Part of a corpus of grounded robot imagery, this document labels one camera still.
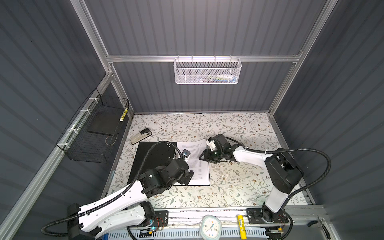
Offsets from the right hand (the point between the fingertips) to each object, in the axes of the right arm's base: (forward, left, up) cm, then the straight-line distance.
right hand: (203, 159), depth 89 cm
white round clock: (-34, -3, -2) cm, 34 cm away
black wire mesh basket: (+2, +54, +24) cm, 60 cm away
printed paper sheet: (-3, +2, -4) cm, 5 cm away
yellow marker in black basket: (+13, +44, +24) cm, 52 cm away
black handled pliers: (-31, -57, -6) cm, 65 cm away
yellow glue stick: (-36, -18, -4) cm, 40 cm away
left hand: (-10, +10, +12) cm, 19 cm away
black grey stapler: (+21, +41, -1) cm, 46 cm away
